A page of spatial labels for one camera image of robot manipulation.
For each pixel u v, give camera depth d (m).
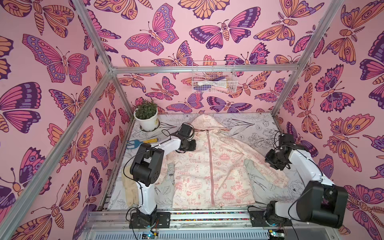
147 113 0.99
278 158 0.71
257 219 0.73
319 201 0.42
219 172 0.90
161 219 0.73
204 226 0.73
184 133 0.81
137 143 1.03
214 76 0.95
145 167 0.51
